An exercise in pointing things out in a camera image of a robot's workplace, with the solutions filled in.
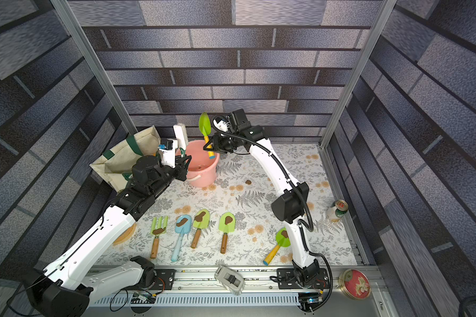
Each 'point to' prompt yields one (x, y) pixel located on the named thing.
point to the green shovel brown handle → (227, 224)
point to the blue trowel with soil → (182, 226)
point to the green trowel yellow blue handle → (205, 124)
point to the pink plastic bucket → (201, 171)
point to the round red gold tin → (355, 284)
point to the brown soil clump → (248, 181)
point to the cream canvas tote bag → (116, 166)
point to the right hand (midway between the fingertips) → (205, 148)
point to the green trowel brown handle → (201, 220)
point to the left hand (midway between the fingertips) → (188, 155)
